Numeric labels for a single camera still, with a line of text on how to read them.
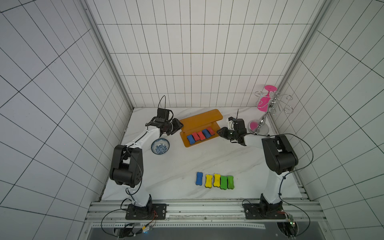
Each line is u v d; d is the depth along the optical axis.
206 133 1.00
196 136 1.00
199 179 0.83
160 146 0.97
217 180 0.81
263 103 0.84
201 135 1.00
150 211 0.68
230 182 0.81
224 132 0.90
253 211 0.73
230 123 0.92
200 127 0.98
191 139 0.98
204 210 0.74
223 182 0.81
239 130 0.81
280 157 0.53
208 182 0.81
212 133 1.01
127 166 0.47
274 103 0.86
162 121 0.71
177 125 0.81
